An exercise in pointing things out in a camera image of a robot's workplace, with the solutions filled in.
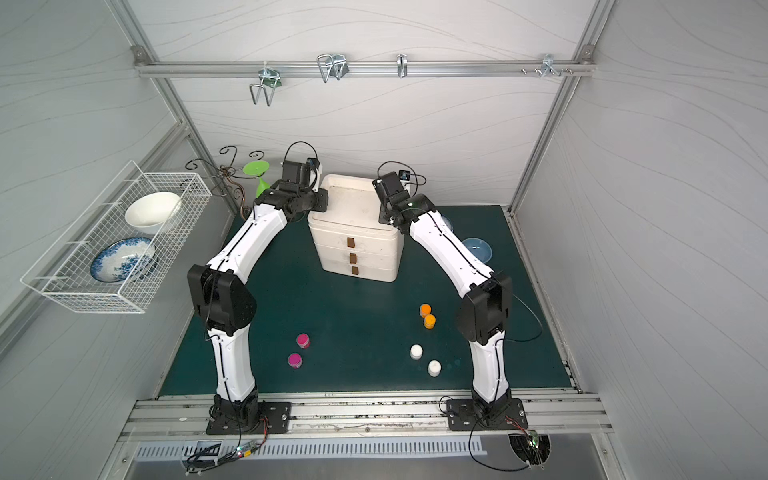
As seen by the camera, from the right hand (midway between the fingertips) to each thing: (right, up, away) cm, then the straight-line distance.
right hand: (397, 208), depth 85 cm
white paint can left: (+5, -41, -3) cm, 41 cm away
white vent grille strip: (-20, -59, -15) cm, 64 cm away
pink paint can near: (-28, -43, -4) cm, 51 cm away
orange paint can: (+9, -31, +5) cm, 33 cm away
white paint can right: (+10, -44, -6) cm, 46 cm away
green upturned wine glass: (-41, +12, +1) cm, 43 cm away
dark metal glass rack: (-51, +11, +3) cm, 53 cm away
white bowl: (-64, -2, -9) cm, 64 cm away
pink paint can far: (-27, -38, -2) cm, 46 cm away
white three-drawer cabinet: (-13, -9, -1) cm, 16 cm away
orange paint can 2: (+10, -34, +3) cm, 35 cm away
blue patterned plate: (-61, -13, -20) cm, 65 cm away
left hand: (-22, +5, +5) cm, 23 cm away
